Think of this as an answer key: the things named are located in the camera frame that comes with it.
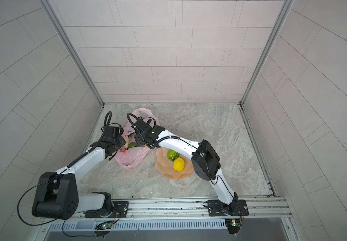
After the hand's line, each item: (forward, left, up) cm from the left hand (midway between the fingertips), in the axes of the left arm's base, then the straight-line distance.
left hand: (125, 137), depth 90 cm
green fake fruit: (-4, -5, -2) cm, 7 cm away
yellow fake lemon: (-16, -33, -1) cm, 37 cm away
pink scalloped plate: (-16, -25, -5) cm, 30 cm away
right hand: (-3, -11, +4) cm, 12 cm away
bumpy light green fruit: (-11, -29, +1) cm, 31 cm away
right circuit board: (-42, -58, -6) cm, 72 cm away
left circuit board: (-43, -1, -3) cm, 43 cm away
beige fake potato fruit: (-1, -1, -2) cm, 2 cm away
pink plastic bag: (-12, -8, +2) cm, 14 cm away
